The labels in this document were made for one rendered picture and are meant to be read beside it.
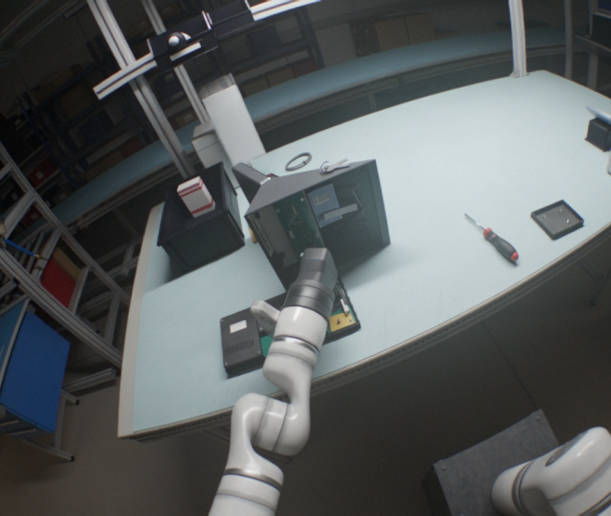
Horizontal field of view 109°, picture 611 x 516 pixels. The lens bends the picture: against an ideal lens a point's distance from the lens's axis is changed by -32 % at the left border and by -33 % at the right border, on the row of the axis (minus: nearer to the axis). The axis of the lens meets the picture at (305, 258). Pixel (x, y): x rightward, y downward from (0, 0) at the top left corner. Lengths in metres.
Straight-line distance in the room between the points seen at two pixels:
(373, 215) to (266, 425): 0.43
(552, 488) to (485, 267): 0.43
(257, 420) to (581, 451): 0.36
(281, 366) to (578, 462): 0.36
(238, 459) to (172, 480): 1.54
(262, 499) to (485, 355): 1.43
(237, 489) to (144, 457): 1.73
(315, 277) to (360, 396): 1.15
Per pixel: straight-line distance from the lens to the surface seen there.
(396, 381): 1.59
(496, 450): 0.66
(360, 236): 0.67
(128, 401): 0.76
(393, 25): 4.01
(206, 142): 1.01
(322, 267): 0.50
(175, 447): 1.94
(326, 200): 0.58
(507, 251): 0.65
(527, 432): 0.69
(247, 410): 0.41
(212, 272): 0.81
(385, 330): 0.56
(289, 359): 0.43
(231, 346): 0.61
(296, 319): 0.45
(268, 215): 0.57
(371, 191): 0.60
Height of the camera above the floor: 1.49
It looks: 43 degrees down
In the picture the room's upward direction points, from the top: 24 degrees counter-clockwise
